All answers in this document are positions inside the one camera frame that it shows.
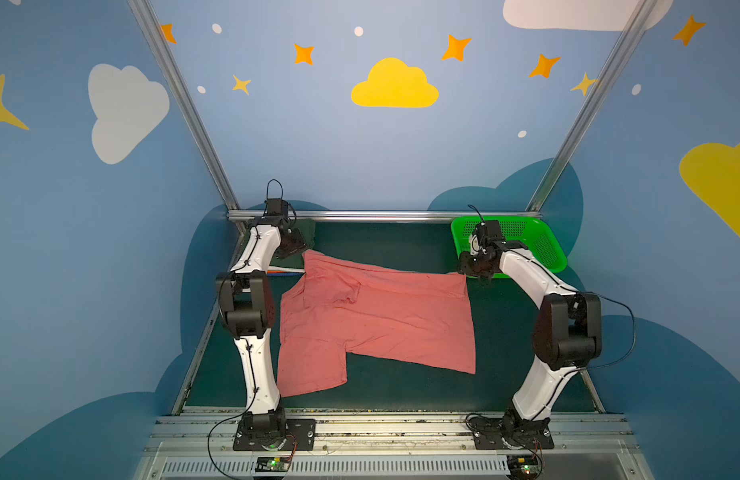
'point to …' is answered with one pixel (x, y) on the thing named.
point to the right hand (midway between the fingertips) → (466, 264)
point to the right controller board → (523, 465)
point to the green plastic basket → (531, 231)
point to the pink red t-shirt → (341, 306)
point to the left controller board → (272, 464)
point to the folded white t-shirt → (290, 270)
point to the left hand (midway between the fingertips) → (301, 245)
